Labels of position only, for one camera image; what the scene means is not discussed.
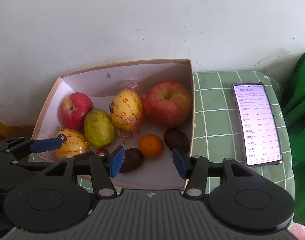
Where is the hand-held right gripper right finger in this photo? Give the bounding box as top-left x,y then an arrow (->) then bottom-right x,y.
173,148 -> 262,197

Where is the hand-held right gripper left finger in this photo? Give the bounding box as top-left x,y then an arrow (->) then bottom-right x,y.
44,145 -> 125,198

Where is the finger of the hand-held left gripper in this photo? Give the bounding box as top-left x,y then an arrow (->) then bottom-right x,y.
8,159 -> 58,172
0,137 -> 64,160

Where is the yellow orange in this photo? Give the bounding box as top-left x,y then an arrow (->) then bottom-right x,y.
109,79 -> 146,142
54,128 -> 91,160

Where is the cardboard box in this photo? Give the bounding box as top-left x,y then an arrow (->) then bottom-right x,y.
31,59 -> 195,193

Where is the small tangerine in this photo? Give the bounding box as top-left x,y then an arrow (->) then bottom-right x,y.
138,134 -> 164,159

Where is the green pear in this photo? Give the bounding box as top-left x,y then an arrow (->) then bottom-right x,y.
84,109 -> 116,148

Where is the dark red apple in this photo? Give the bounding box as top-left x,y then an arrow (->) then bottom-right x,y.
58,92 -> 95,131

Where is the striped red apple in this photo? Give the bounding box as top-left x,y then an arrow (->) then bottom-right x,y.
143,81 -> 193,128

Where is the brown wooden furniture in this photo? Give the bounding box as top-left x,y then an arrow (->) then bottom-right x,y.
0,117 -> 35,140

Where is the green checked tablecloth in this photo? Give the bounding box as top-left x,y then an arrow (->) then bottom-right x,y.
27,70 -> 295,233

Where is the smartphone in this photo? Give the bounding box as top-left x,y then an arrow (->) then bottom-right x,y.
232,82 -> 283,168

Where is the bright green cloth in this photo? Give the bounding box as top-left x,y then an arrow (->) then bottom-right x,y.
280,47 -> 305,227

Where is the pink cloth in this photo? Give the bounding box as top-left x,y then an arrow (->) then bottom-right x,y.
291,222 -> 305,240

